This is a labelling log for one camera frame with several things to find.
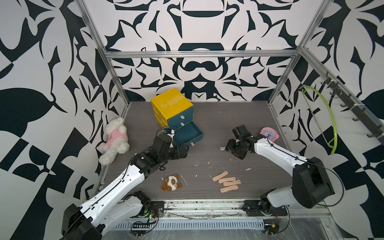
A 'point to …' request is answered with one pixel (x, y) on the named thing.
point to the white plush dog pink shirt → (117, 141)
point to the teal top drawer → (180, 117)
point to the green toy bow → (334, 148)
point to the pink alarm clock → (271, 133)
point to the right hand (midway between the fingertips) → (227, 148)
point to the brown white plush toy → (171, 183)
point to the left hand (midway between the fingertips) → (181, 145)
